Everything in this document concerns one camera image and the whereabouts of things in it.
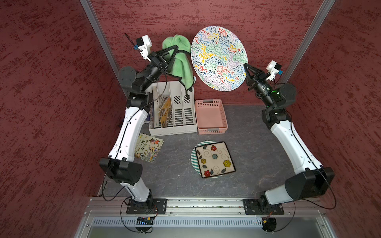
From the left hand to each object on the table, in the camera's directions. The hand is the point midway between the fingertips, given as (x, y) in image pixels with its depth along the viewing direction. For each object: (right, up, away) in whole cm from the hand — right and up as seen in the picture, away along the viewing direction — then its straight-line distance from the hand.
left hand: (178, 50), depth 50 cm
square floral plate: (+18, -49, +40) cm, 66 cm away
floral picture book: (-25, -43, +45) cm, 67 cm away
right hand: (+24, -3, +8) cm, 26 cm away
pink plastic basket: (+19, -22, +67) cm, 73 cm away
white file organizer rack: (-4, -22, +64) cm, 67 cm away
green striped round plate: (+5, -48, +42) cm, 64 cm away
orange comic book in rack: (-14, -19, +45) cm, 51 cm away
